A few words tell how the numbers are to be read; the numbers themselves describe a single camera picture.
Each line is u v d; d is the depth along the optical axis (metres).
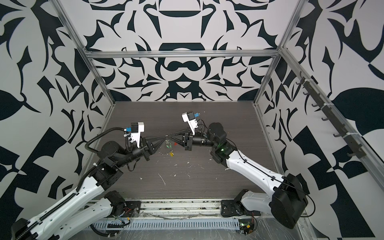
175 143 0.61
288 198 0.40
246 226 0.71
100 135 0.45
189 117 0.57
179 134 0.60
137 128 0.54
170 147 0.65
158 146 0.60
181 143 0.60
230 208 0.74
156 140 0.60
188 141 0.57
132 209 0.74
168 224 0.65
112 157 0.49
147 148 0.55
